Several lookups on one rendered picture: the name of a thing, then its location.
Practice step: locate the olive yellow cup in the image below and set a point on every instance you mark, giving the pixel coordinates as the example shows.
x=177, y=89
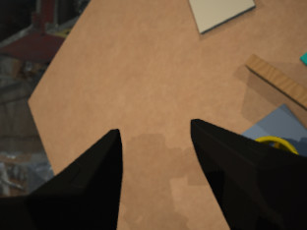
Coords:
x=279, y=143

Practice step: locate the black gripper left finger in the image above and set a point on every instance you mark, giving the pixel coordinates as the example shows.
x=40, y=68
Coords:
x=84, y=196

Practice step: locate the brown wooden plank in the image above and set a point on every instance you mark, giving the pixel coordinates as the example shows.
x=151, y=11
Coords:
x=280, y=81

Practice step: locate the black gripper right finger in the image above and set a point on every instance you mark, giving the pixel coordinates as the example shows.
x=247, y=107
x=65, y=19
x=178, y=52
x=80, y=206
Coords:
x=257, y=186

